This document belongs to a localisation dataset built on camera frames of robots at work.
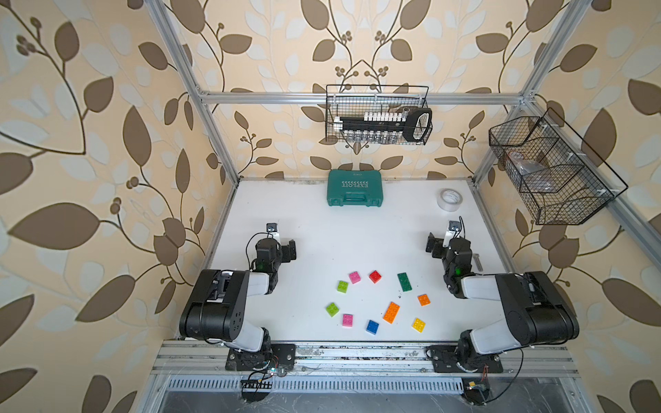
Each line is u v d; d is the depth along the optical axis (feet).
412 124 2.76
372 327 2.58
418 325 2.63
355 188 3.67
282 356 2.45
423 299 2.79
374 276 2.91
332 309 2.71
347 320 2.64
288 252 2.84
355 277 2.97
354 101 2.99
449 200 3.67
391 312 2.70
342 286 2.86
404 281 2.92
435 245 2.77
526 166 2.38
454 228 2.60
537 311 1.46
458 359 2.37
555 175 2.43
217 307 1.51
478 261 3.07
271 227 2.71
